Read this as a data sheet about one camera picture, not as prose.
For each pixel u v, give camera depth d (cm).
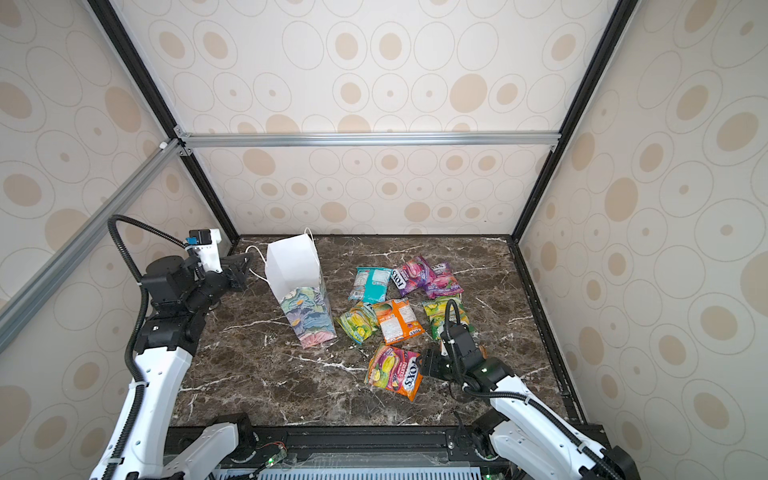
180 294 52
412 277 103
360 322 92
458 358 62
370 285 103
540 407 49
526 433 49
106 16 67
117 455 38
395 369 83
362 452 73
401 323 92
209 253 60
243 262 68
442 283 102
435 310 96
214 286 59
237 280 61
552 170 98
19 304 51
